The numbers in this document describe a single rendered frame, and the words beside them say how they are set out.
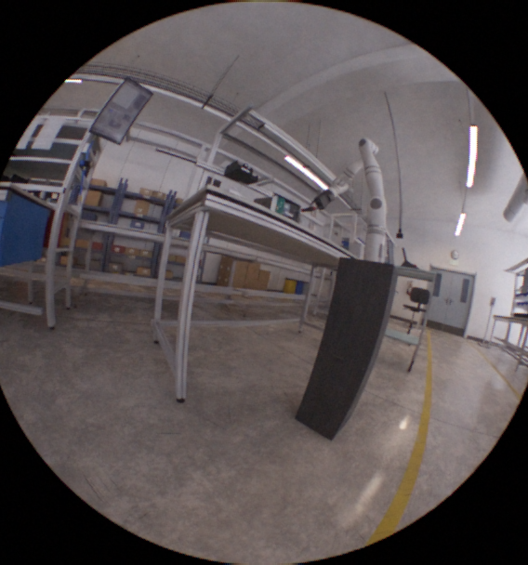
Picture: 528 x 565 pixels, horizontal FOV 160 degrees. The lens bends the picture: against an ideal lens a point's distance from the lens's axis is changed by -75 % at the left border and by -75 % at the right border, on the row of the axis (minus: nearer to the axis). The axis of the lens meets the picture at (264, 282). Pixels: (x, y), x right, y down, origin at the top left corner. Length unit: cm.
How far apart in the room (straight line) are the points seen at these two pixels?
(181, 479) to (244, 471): 23
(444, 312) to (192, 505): 739
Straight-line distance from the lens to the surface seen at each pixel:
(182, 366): 94
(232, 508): 76
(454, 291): 746
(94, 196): 472
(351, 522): 86
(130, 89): 177
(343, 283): 81
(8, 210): 122
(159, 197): 460
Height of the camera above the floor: 73
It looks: 3 degrees down
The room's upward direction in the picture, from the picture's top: 11 degrees clockwise
